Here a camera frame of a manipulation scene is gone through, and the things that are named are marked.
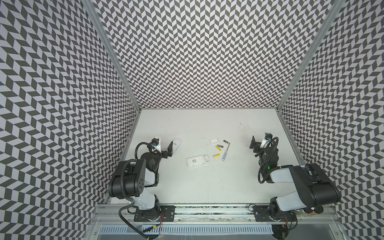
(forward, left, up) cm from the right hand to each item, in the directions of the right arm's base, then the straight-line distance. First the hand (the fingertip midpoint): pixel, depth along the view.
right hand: (260, 139), depth 89 cm
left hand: (+1, +58, +1) cm, 58 cm away
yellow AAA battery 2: (-5, +27, -9) cm, 28 cm away
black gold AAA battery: (+2, +23, -10) cm, 25 cm away
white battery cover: (+6, +28, -9) cm, 30 cm away
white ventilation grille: (-43, +43, -9) cm, 61 cm away
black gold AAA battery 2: (+6, +19, -10) cm, 22 cm away
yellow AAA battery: (+2, +26, -10) cm, 27 cm away
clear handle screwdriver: (-4, +21, -9) cm, 23 cm away
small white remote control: (+3, +52, -6) cm, 53 cm away
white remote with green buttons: (-9, +40, -7) cm, 41 cm away
